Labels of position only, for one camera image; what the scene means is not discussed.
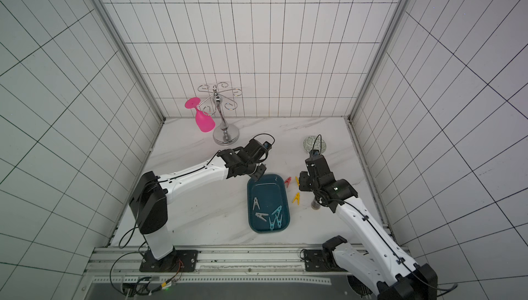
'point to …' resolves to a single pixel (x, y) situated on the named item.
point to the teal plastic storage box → (268, 204)
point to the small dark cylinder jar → (315, 205)
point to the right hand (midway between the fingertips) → (298, 176)
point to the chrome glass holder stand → (224, 133)
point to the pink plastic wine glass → (203, 120)
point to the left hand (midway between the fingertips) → (255, 171)
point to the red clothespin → (288, 180)
